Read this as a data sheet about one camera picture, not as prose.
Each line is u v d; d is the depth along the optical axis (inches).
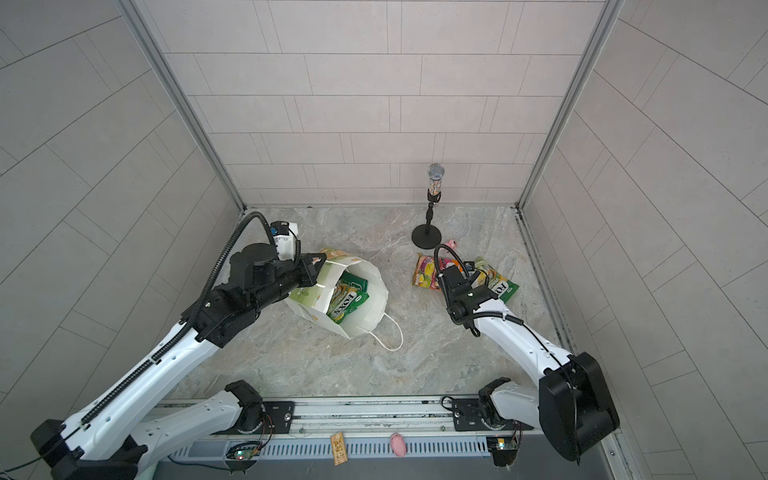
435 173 33.1
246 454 25.1
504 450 26.7
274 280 20.4
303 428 27.6
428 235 42.1
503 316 20.1
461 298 23.4
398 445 26.2
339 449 26.2
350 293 34.1
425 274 36.9
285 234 23.2
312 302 28.4
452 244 41.0
